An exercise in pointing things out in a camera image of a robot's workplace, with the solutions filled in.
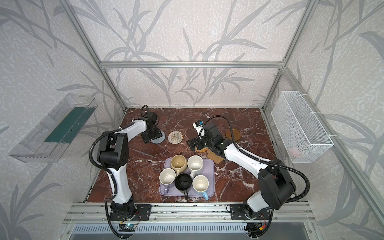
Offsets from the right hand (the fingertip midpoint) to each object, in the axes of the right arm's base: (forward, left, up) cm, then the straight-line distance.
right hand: (194, 134), depth 85 cm
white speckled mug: (-12, -1, -15) cm, 20 cm away
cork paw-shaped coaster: (-6, -11, -17) cm, 21 cm away
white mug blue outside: (-23, -4, -15) cm, 28 cm away
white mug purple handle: (-19, +15, -15) cm, 29 cm away
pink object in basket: (-13, -51, +4) cm, 52 cm away
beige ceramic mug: (-11, +10, -14) cm, 21 cm away
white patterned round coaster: (+8, +14, -16) cm, 23 cm away
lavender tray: (-15, -8, -16) cm, 23 cm away
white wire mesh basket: (-14, -47, +18) cm, 52 cm away
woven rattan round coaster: (-2, -4, -17) cm, 17 cm away
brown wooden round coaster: (+13, -30, -19) cm, 38 cm away
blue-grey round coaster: (+5, +25, -15) cm, 29 cm away
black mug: (-23, +6, -15) cm, 28 cm away
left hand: (+10, +26, -13) cm, 30 cm away
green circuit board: (-42, +32, -18) cm, 56 cm away
